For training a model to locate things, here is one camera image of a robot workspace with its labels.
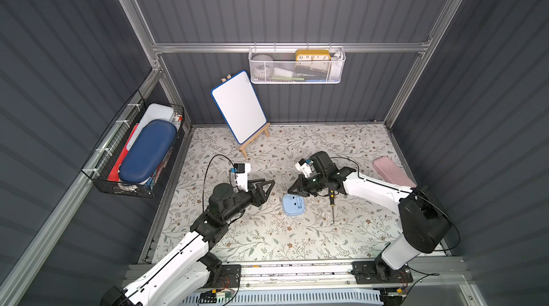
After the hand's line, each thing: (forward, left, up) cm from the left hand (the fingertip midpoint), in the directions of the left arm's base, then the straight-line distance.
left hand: (270, 183), depth 72 cm
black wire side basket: (-1, +49, +12) cm, 50 cm away
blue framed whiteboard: (+40, +15, +2) cm, 43 cm away
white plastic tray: (+23, +44, +12) cm, 51 cm away
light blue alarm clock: (+1, -9, -19) cm, 21 cm away
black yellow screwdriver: (+2, -26, -22) cm, 34 cm away
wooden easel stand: (+40, +5, -15) cm, 43 cm away
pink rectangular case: (+16, -56, -20) cm, 62 cm away
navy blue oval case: (+6, +38, +12) cm, 40 cm away
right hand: (+3, -8, -11) cm, 14 cm away
